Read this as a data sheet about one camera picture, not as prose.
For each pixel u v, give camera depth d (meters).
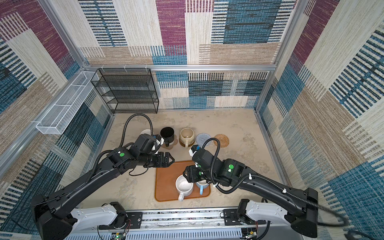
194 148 0.64
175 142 1.01
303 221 0.43
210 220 0.73
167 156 0.66
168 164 0.67
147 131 0.97
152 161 0.62
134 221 0.73
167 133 0.93
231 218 0.73
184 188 0.83
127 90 1.11
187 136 1.01
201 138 1.02
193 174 0.59
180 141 0.98
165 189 0.84
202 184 0.74
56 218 0.39
